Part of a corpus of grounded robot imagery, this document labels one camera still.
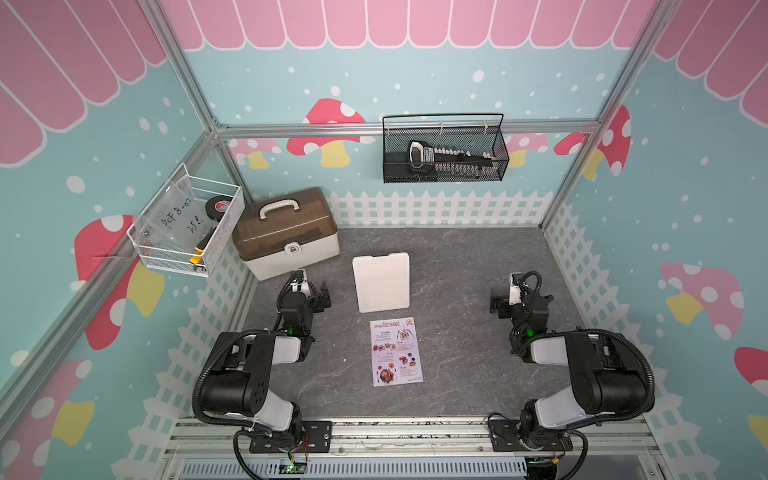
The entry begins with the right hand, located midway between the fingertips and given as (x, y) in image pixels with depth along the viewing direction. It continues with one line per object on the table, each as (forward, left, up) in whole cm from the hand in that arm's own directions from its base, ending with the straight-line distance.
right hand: (508, 287), depth 94 cm
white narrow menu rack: (-1, +39, +6) cm, 40 cm away
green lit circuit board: (-46, +61, -8) cm, 76 cm away
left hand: (0, +62, +1) cm, 62 cm away
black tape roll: (+9, +83, +27) cm, 88 cm away
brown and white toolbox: (+13, +71, +13) cm, 73 cm away
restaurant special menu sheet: (-17, +36, -8) cm, 41 cm away
